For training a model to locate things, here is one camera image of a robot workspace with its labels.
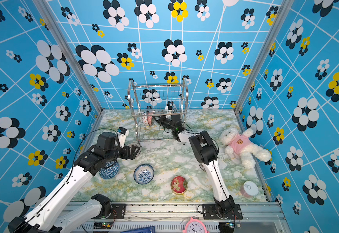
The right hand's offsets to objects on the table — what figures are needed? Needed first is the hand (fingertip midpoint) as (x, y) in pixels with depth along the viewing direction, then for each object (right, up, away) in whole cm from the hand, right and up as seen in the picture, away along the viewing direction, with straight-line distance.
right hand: (154, 115), depth 95 cm
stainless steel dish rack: (-9, +12, +23) cm, 27 cm away
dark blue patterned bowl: (-25, -34, -9) cm, 43 cm away
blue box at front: (+2, -53, -30) cm, 61 cm away
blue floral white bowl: (-5, -35, -9) cm, 37 cm away
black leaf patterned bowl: (-3, -1, +1) cm, 3 cm away
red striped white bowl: (+26, -24, -32) cm, 48 cm away
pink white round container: (+53, -40, -20) cm, 69 cm away
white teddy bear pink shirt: (+55, -18, -6) cm, 58 cm away
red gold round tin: (+16, -39, -16) cm, 45 cm away
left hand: (-8, -17, -19) cm, 26 cm away
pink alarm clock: (+23, -54, -27) cm, 64 cm away
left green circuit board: (-23, -56, -23) cm, 65 cm away
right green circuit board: (+39, -56, -25) cm, 73 cm away
